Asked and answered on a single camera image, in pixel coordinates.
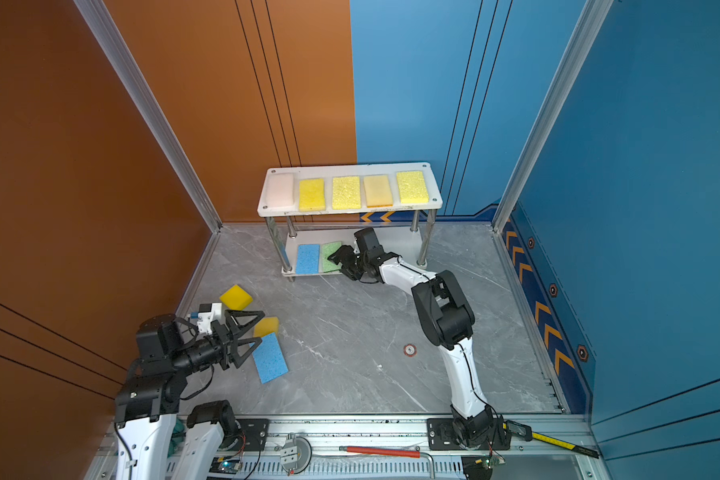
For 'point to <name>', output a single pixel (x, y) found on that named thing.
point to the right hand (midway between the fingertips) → (330, 263)
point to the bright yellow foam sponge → (236, 299)
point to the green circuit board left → (225, 464)
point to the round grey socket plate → (295, 455)
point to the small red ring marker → (410, 350)
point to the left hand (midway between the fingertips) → (263, 325)
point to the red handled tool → (394, 453)
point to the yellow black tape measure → (525, 433)
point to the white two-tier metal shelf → (413, 244)
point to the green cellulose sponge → (327, 250)
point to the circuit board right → (489, 461)
